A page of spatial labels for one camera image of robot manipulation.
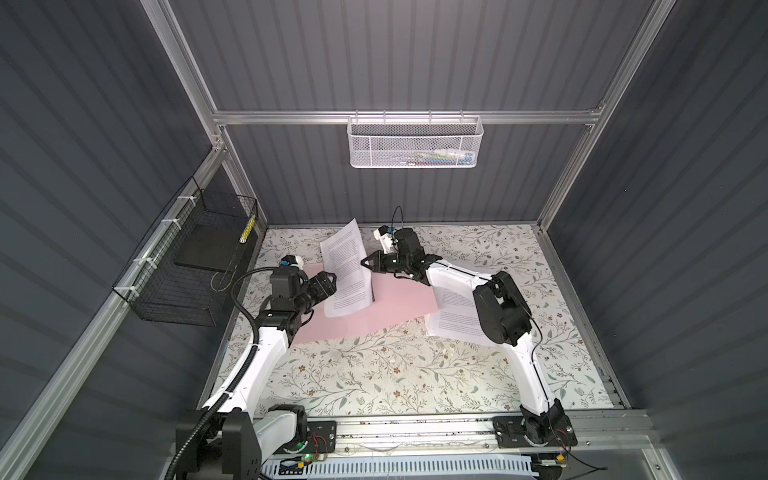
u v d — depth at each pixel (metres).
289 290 0.62
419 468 0.77
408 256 0.80
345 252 1.00
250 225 0.84
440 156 0.93
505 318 0.59
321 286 0.74
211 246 0.75
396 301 0.89
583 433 0.75
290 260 0.74
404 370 0.85
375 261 0.87
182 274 0.72
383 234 0.89
